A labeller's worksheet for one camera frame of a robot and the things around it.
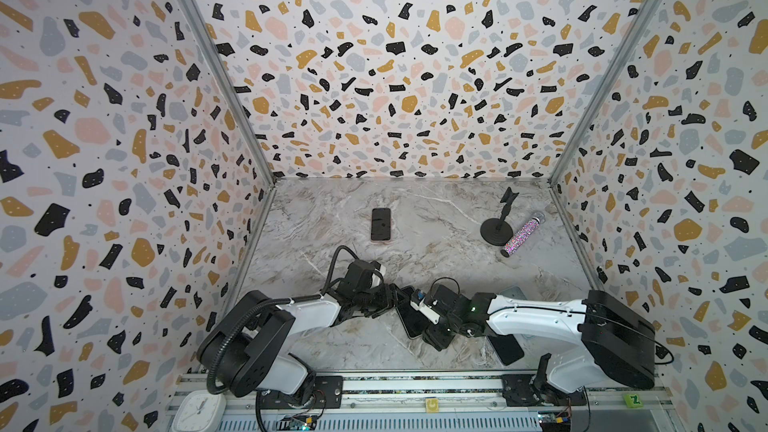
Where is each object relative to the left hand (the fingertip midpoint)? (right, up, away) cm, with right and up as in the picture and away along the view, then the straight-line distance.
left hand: (404, 299), depth 85 cm
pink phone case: (-8, +14, +18) cm, 24 cm away
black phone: (+28, -12, -4) cm, 31 cm away
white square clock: (-47, -21, -16) cm, 54 cm away
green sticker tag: (+55, -20, -13) cm, 60 cm away
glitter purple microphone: (+40, +16, +17) cm, 47 cm away
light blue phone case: (+34, 0, +7) cm, 35 cm away
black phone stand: (+33, +18, +20) cm, 43 cm away
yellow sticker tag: (+6, -21, -13) cm, 26 cm away
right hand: (+5, -7, -2) cm, 9 cm away
